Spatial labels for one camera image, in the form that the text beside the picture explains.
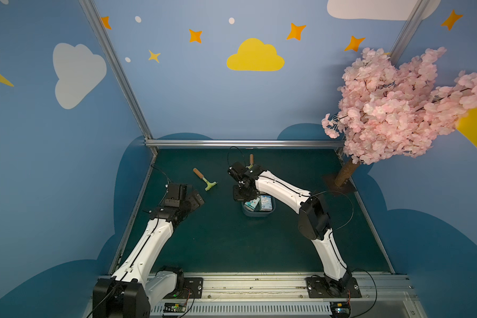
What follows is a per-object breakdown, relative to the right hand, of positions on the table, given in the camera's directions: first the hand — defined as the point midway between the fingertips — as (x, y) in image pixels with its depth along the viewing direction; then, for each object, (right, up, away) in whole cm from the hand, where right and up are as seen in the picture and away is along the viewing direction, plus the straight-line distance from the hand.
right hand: (240, 197), depth 91 cm
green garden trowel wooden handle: (+6, +18, +23) cm, 30 cm away
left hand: (-20, 0, -7) cm, 21 cm away
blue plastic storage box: (+8, -8, +3) cm, 12 cm away
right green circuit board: (+37, -40, -18) cm, 58 cm away
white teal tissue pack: (+5, -3, -1) cm, 6 cm away
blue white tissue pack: (+12, -3, +2) cm, 13 cm away
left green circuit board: (-24, -38, -20) cm, 49 cm away
